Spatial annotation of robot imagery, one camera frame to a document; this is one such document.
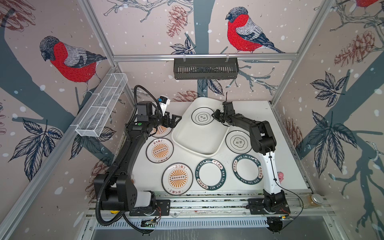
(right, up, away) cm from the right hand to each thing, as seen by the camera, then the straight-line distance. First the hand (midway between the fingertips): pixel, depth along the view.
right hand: (212, 115), depth 109 cm
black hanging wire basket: (-5, +33, -4) cm, 34 cm away
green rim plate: (-3, -34, -25) cm, 42 cm away
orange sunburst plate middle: (-36, -23, -14) cm, 45 cm away
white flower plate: (+17, -18, -11) cm, 27 cm away
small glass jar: (+43, -39, -42) cm, 71 cm away
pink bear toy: (+35, -34, -28) cm, 56 cm away
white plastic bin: (-12, -12, -3) cm, 17 cm away
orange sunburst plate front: (-23, -36, -26) cm, 50 cm away
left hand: (-24, +1, -31) cm, 39 cm away
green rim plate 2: (+20, -32, -21) cm, 43 cm away
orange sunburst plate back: (-36, -11, -5) cm, 38 cm away
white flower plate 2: (-7, 0, +3) cm, 7 cm away
